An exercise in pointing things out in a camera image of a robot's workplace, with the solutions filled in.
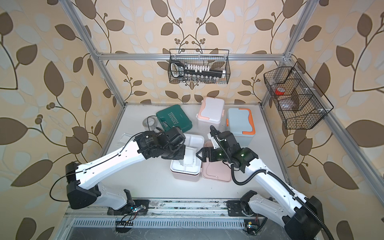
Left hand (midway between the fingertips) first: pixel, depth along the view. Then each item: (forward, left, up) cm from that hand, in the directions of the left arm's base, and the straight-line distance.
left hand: (183, 152), depth 70 cm
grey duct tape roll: (+34, +28, -21) cm, 49 cm away
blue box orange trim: (+23, -34, -8) cm, 42 cm away
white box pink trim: (+32, -15, -7) cm, 37 cm away
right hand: (+2, -10, -5) cm, 11 cm away
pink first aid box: (-4, -18, -13) cm, 22 cm away
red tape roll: (+31, -52, +13) cm, 62 cm away
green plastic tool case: (+36, +11, -16) cm, 41 cm away
